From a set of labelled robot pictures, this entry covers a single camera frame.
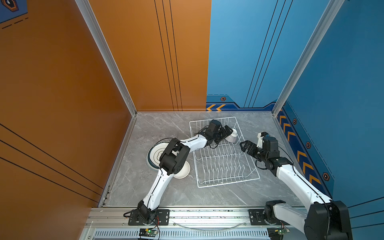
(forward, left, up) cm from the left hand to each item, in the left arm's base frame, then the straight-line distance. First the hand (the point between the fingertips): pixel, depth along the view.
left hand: (231, 132), depth 97 cm
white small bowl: (-3, 0, -2) cm, 4 cm away
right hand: (-13, -5, +4) cm, 15 cm away
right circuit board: (-53, -16, -9) cm, 56 cm away
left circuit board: (-53, +45, -10) cm, 71 cm away
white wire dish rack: (-19, +4, -5) cm, 20 cm away
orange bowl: (-24, +30, -8) cm, 39 cm away
